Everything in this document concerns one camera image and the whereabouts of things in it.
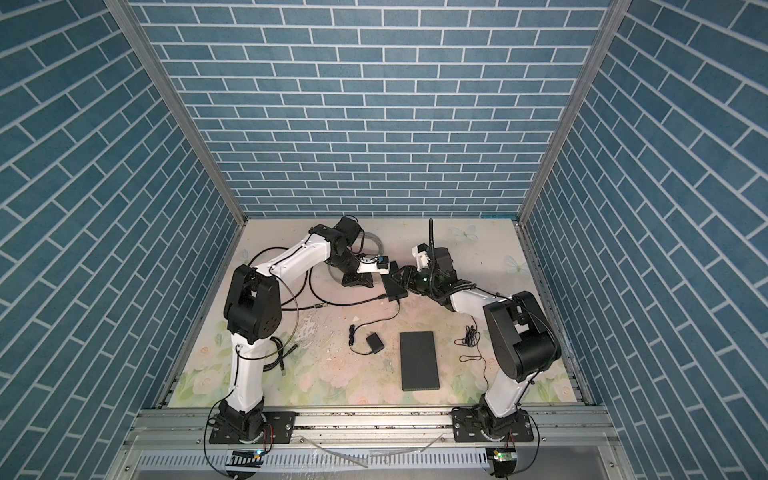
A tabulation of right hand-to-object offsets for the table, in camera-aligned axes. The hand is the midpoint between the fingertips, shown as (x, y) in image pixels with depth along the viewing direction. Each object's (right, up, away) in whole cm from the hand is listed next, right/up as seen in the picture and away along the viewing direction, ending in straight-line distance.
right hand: (391, 274), depth 91 cm
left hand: (-7, -2, +3) cm, 8 cm away
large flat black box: (+8, -25, -9) cm, 28 cm away
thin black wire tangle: (+25, -19, -2) cm, 31 cm away
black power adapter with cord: (-5, -19, -4) cm, 20 cm away
